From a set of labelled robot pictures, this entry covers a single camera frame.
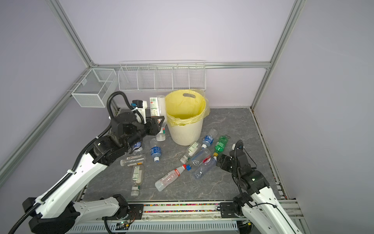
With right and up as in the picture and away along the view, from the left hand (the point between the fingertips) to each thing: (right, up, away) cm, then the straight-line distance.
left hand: (160, 120), depth 63 cm
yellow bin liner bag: (+9, +9, +35) cm, 37 cm away
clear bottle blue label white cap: (+26, -12, +33) cm, 43 cm away
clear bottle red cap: (+1, -33, +16) cm, 37 cm away
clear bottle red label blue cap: (+19, -24, +27) cm, 41 cm away
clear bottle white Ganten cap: (+23, -29, +23) cm, 43 cm away
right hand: (+31, -21, +13) cm, 40 cm away
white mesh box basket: (-51, +22, +34) cm, 65 cm away
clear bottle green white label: (+14, -19, +27) cm, 36 cm away
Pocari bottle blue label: (-9, -18, +27) cm, 34 cm away
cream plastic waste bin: (+11, -9, +25) cm, 29 cm away
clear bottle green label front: (-16, -32, +17) cm, 40 cm away
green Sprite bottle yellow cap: (+32, -16, +30) cm, 47 cm away
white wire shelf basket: (-6, +31, +35) cm, 48 cm away
